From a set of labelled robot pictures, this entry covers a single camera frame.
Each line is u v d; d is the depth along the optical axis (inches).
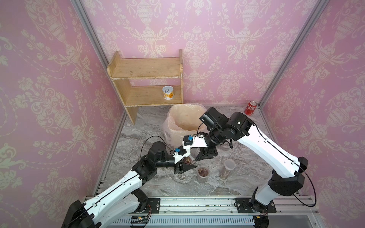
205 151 20.9
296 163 16.0
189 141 20.0
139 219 28.7
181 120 37.9
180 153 22.8
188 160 24.6
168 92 36.2
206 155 20.8
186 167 25.2
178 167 23.7
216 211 28.8
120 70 31.4
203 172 30.6
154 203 29.5
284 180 16.6
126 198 24.0
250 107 42.4
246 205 29.4
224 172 31.3
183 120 37.6
